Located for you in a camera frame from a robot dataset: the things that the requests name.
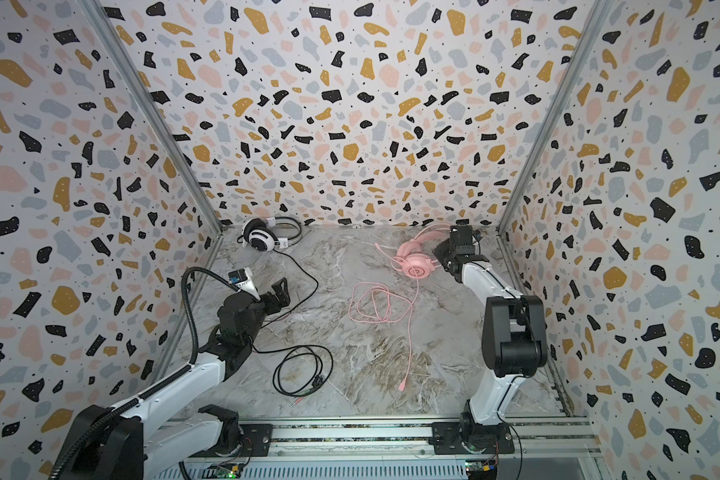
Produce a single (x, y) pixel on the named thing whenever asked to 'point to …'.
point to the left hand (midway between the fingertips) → (272, 279)
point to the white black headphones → (263, 235)
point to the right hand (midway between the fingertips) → (435, 241)
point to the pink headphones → (414, 265)
